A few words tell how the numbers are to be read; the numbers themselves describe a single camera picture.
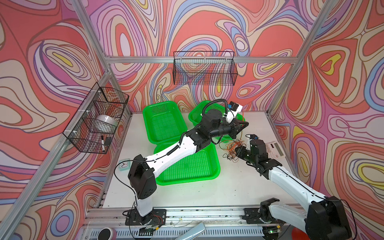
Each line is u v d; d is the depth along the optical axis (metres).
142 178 0.44
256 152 0.64
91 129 0.73
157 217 0.72
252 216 0.73
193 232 0.65
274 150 0.96
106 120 0.73
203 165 0.91
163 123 1.14
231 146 0.91
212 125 0.53
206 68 0.99
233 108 0.57
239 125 0.59
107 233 0.65
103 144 0.72
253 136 0.77
